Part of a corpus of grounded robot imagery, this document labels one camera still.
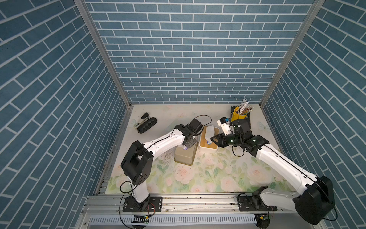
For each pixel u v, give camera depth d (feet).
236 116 3.34
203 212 2.40
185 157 2.71
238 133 2.02
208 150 2.99
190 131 2.08
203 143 2.98
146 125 3.38
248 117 3.66
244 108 3.21
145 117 3.51
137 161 1.54
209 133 2.99
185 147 2.73
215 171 2.80
